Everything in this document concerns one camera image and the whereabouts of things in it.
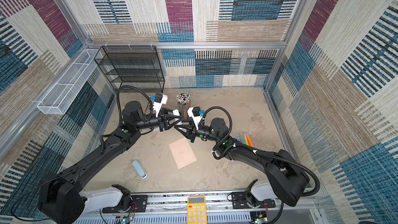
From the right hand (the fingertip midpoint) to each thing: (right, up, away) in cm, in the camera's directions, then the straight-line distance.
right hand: (176, 126), depth 70 cm
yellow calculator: (+9, -38, +1) cm, 39 cm away
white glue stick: (+1, +7, -4) cm, 8 cm away
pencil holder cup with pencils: (+1, +13, +21) cm, 24 cm away
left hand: (+3, +5, -3) cm, 6 cm away
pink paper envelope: (0, -18, +20) cm, 27 cm away
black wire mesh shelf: (-37, +37, +38) cm, 65 cm away
